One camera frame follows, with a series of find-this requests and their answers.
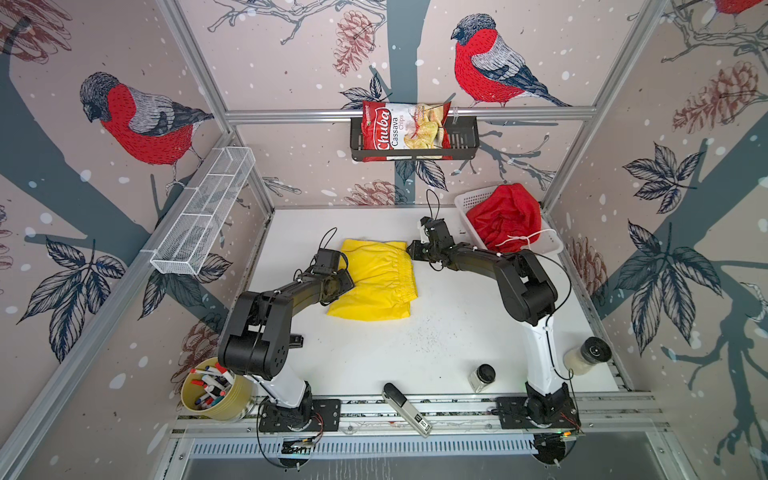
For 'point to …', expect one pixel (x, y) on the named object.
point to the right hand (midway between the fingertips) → (405, 253)
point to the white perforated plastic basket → (549, 240)
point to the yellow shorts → (384, 282)
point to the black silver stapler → (397, 398)
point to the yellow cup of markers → (212, 391)
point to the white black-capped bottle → (592, 351)
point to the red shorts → (508, 220)
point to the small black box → (296, 341)
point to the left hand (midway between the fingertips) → (345, 284)
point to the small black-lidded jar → (480, 378)
